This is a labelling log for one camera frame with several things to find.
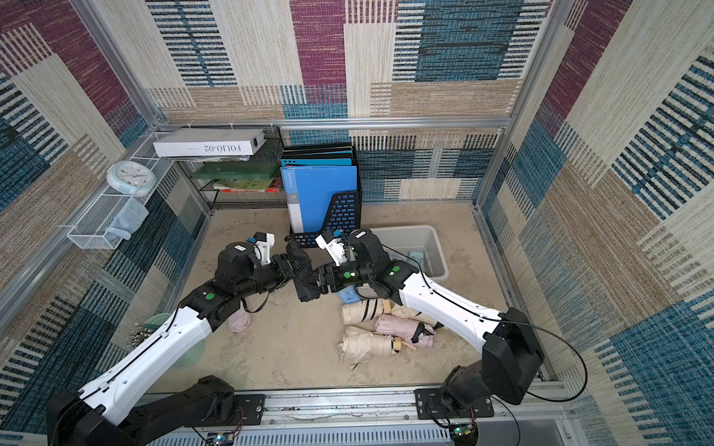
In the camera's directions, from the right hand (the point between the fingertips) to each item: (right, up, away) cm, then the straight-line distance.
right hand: (306, 279), depth 70 cm
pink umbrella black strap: (+29, -17, +11) cm, 36 cm away
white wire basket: (-52, +11, -2) cm, 53 cm away
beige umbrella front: (+13, -20, +8) cm, 25 cm away
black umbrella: (0, -1, +1) cm, 2 cm away
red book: (-19, +27, +29) cm, 43 cm away
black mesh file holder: (+9, +19, +21) cm, 30 cm away
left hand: (-1, +4, +4) cm, 5 cm away
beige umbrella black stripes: (+14, -13, +16) cm, 25 cm away
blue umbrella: (+10, -9, +21) cm, 25 cm away
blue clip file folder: (-3, +25, +21) cm, 33 cm away
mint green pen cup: (-41, -13, +6) cm, 43 cm away
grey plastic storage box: (+34, +7, +31) cm, 47 cm away
